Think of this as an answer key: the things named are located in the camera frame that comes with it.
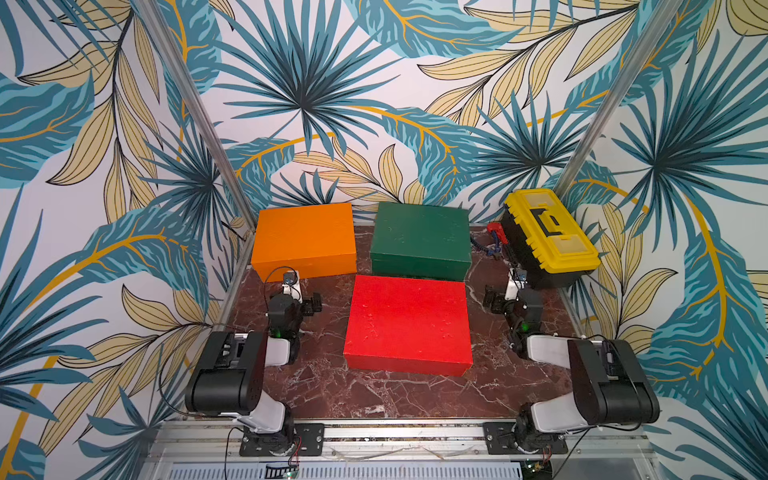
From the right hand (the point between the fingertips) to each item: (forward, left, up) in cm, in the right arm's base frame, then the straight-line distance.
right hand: (505, 286), depth 93 cm
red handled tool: (+31, -8, -6) cm, 32 cm away
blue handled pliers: (+21, -4, -8) cm, 22 cm away
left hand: (+1, +63, 0) cm, 63 cm away
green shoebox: (+13, +26, +7) cm, 30 cm away
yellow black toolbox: (+8, -13, +8) cm, 18 cm away
